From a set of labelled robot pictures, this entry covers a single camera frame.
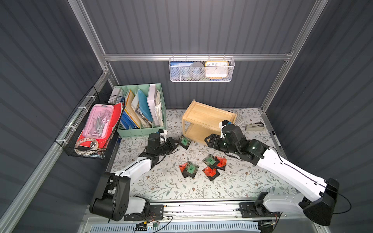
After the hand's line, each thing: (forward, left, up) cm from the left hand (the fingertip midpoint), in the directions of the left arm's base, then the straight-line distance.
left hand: (180, 141), depth 84 cm
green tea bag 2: (-11, -6, -15) cm, 20 cm away
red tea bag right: (-7, -26, -14) cm, 31 cm away
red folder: (-10, +43, +14) cm, 46 cm away
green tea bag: (+2, -3, -4) cm, 5 cm away
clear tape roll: (-10, +39, +14) cm, 42 cm away
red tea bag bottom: (-14, -19, -15) cm, 28 cm away
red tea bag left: (-9, -1, -15) cm, 17 cm away
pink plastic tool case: (+1, +40, +16) cm, 43 cm away
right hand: (-5, -16, +10) cm, 20 cm away
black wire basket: (-8, +46, +20) cm, 51 cm away
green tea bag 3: (-6, -19, -14) cm, 24 cm away
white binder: (+24, +18, +10) cm, 32 cm away
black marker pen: (+13, -71, -18) cm, 74 cm away
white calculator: (+27, -45, -13) cm, 54 cm away
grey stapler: (+25, -59, -18) cm, 67 cm away
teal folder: (+24, +24, +8) cm, 35 cm away
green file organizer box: (+19, +33, -5) cm, 38 cm away
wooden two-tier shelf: (+11, -12, +5) cm, 17 cm away
